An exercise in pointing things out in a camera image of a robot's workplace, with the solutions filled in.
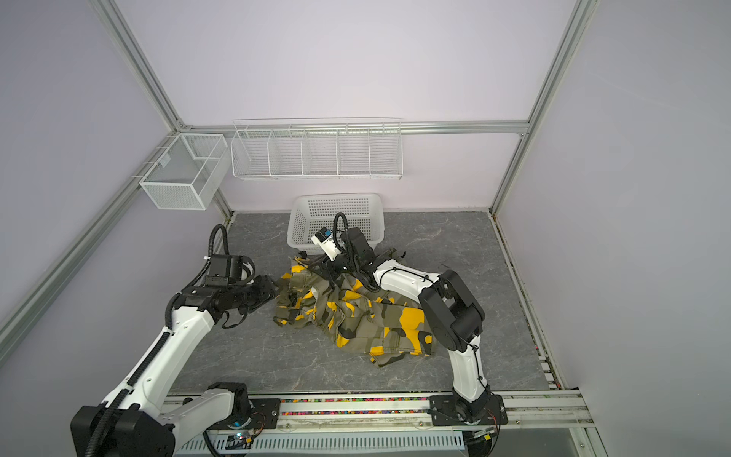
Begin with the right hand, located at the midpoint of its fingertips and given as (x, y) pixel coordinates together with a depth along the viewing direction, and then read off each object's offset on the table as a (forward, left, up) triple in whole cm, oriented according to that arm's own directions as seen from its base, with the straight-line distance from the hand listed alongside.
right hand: (313, 266), depth 86 cm
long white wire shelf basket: (+42, +2, +14) cm, 44 cm away
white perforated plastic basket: (+33, +8, -11) cm, 36 cm away
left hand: (-10, +9, 0) cm, 13 cm away
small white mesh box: (+33, +47, +10) cm, 58 cm away
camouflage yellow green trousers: (-14, -19, -11) cm, 27 cm away
